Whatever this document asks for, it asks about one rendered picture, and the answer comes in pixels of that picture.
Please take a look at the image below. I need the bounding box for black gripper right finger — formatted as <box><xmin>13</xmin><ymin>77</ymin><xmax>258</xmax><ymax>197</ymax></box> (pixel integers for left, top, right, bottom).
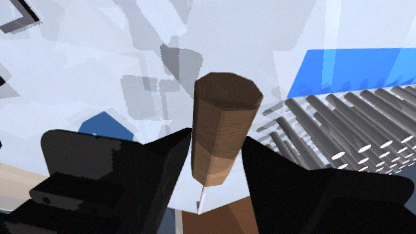
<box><xmin>241</xmin><ymin>136</ymin><xmax>415</xmax><ymax>234</ymax></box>

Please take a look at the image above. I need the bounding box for blue block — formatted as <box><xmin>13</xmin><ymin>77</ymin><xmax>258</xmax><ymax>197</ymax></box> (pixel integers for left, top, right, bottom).
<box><xmin>78</xmin><ymin>111</ymin><xmax>134</xmax><ymax>141</ymax></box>

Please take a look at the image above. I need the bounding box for blue flat strip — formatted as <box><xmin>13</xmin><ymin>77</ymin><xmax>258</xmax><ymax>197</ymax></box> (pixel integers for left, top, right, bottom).
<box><xmin>287</xmin><ymin>48</ymin><xmax>416</xmax><ymax>98</ymax></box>

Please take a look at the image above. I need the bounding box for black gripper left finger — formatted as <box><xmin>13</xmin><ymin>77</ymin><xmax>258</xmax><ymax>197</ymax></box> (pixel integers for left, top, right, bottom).
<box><xmin>40</xmin><ymin>127</ymin><xmax>192</xmax><ymax>234</ymax></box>

